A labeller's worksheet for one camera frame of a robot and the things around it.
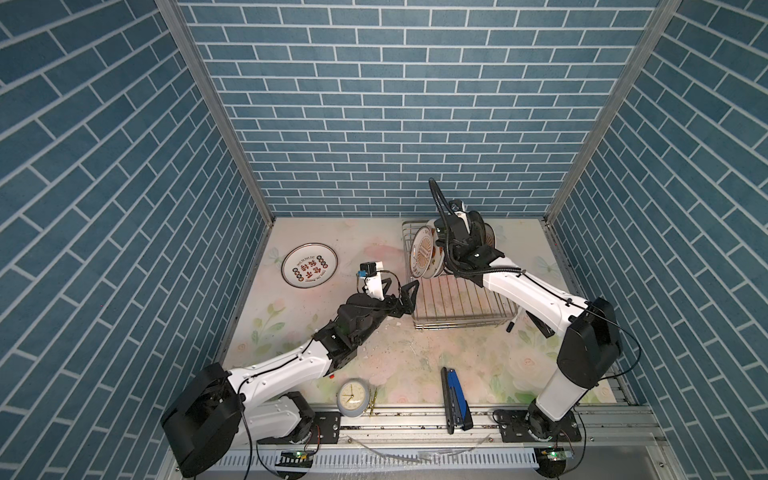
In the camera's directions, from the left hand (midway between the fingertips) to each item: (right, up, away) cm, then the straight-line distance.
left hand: (408, 284), depth 76 cm
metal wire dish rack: (+14, -9, +20) cm, 26 cm away
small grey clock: (-14, -29, -1) cm, 32 cm away
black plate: (+22, +16, +16) cm, 32 cm away
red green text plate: (-34, +3, +29) cm, 45 cm away
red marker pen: (-21, -26, +5) cm, 34 cm away
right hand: (+16, +15, +8) cm, 23 cm away
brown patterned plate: (+27, +13, +17) cm, 34 cm away
